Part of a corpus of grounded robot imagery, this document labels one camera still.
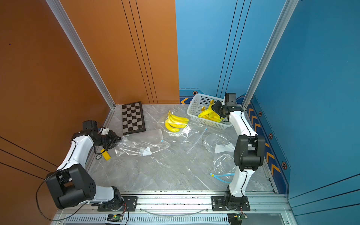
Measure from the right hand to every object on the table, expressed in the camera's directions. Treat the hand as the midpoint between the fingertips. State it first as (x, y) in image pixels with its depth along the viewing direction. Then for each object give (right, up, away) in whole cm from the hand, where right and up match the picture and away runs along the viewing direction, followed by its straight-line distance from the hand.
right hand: (214, 107), depth 94 cm
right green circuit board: (+8, -57, -24) cm, 62 cm away
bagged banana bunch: (-28, -11, +10) cm, 32 cm away
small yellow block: (-71, -31, -4) cm, 78 cm away
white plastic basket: (-12, 0, +20) cm, 24 cm away
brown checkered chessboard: (-59, -10, +11) cm, 61 cm away
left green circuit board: (-56, -59, -22) cm, 84 cm away
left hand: (-58, -19, -9) cm, 62 cm away
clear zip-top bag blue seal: (-3, -41, -15) cm, 44 cm away
